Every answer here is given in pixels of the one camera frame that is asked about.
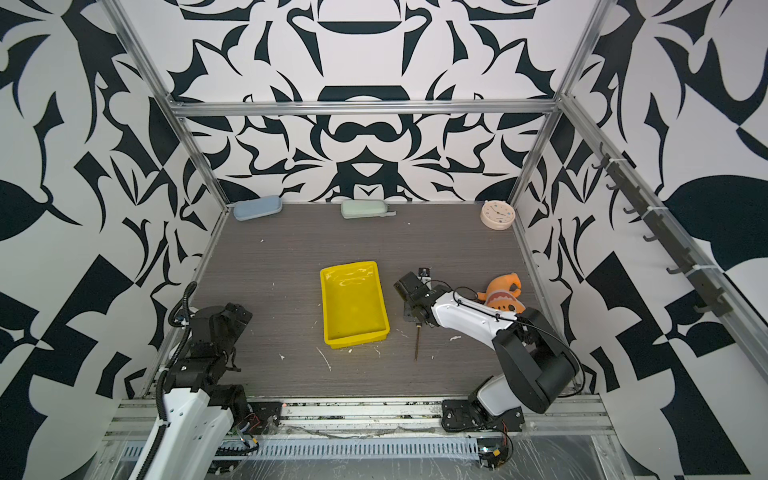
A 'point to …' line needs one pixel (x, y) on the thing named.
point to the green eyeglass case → (357, 209)
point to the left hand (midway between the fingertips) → (232, 313)
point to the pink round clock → (497, 214)
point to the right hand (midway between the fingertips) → (418, 308)
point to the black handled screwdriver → (418, 325)
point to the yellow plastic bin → (353, 305)
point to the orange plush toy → (502, 293)
